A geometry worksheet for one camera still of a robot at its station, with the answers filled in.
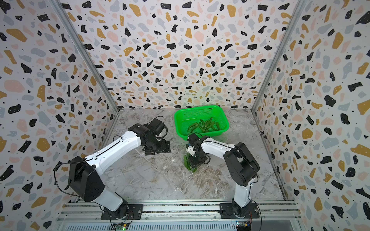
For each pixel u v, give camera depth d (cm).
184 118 116
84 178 42
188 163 90
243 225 71
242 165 49
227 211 74
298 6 72
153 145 68
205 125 108
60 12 70
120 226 70
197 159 80
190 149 86
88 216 73
